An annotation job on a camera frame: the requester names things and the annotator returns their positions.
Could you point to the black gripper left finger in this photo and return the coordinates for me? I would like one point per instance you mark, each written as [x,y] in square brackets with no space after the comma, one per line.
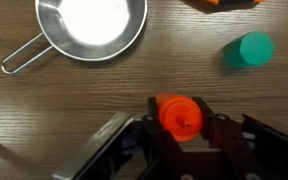
[159,143]

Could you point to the wooden table with black frame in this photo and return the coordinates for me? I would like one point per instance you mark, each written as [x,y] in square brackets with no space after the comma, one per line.
[117,86]

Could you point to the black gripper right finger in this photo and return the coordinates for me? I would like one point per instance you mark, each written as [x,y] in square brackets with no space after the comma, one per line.
[224,140]

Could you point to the folded orange cloth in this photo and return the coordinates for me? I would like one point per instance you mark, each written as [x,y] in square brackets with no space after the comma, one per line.
[210,2]

